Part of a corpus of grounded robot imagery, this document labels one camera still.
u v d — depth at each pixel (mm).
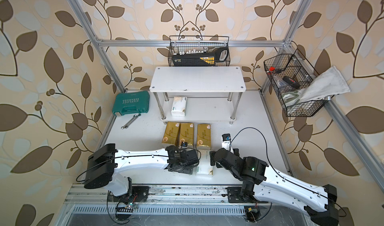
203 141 858
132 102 1071
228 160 516
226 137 639
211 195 753
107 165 416
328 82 596
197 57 817
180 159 565
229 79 799
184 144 740
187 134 887
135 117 1048
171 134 887
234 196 731
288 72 853
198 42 894
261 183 474
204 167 779
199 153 654
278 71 860
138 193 741
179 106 970
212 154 640
